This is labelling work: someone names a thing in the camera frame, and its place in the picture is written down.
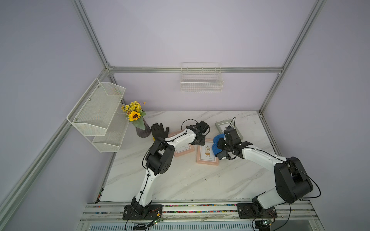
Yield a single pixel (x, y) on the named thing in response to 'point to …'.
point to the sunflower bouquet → (135, 114)
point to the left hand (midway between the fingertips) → (199, 142)
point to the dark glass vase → (143, 133)
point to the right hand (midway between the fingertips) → (219, 144)
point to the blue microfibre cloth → (215, 147)
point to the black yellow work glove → (158, 133)
